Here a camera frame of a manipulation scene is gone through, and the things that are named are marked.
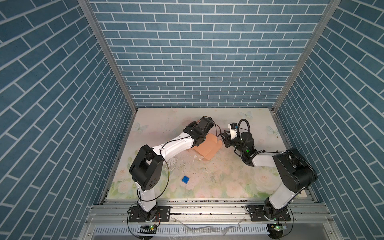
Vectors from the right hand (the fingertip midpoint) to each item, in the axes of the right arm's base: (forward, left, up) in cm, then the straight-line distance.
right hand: (222, 130), depth 91 cm
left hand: (0, +19, +3) cm, 19 cm away
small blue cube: (-27, +20, -12) cm, 36 cm away
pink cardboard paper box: (-5, +8, -13) cm, 16 cm away
